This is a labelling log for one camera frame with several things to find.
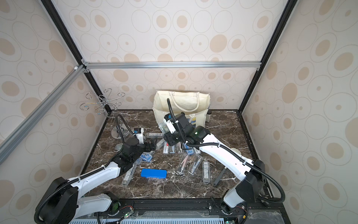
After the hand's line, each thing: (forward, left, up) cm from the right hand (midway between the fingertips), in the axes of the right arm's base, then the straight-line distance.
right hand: (173, 132), depth 76 cm
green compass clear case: (0, +5, +4) cm, 6 cm away
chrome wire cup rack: (+40, +62, -20) cm, 76 cm away
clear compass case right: (-12, -20, -24) cm, 33 cm away
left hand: (+2, +12, -8) cm, 14 cm away
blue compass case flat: (-14, +12, -23) cm, 30 cm away
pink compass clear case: (-9, -5, -24) cm, 26 cm away
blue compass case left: (-4, +19, -23) cm, 30 cm away
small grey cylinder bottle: (+16, -20, -2) cm, 26 cm away
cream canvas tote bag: (+28, -12, -4) cm, 31 cm away
